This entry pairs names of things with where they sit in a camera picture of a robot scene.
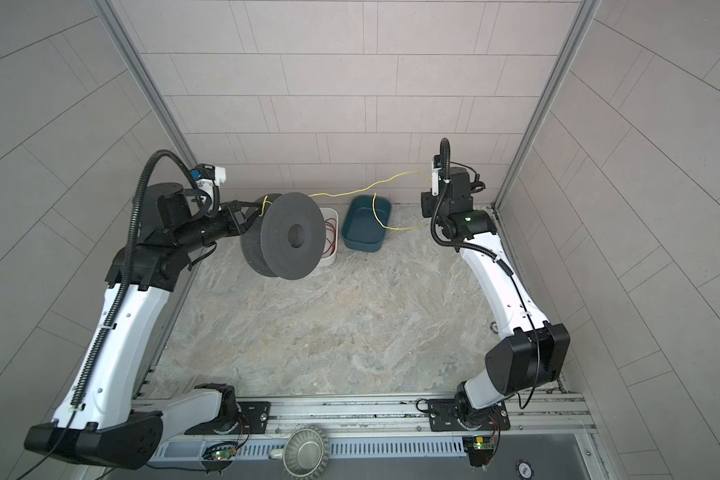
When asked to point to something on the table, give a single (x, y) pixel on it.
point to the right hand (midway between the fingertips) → (432, 189)
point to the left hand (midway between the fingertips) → (264, 201)
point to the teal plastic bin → (361, 229)
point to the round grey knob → (305, 453)
